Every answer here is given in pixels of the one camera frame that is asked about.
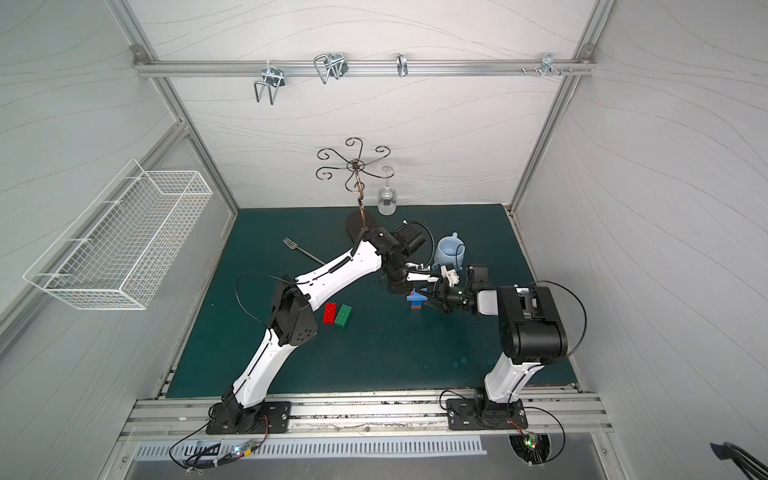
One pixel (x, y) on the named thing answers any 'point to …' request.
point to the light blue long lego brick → (415, 296)
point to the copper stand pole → (357, 168)
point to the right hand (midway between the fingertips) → (420, 295)
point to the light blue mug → (450, 250)
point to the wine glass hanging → (387, 198)
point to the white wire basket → (115, 251)
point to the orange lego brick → (417, 307)
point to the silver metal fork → (291, 245)
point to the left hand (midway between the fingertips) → (409, 286)
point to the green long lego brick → (343, 316)
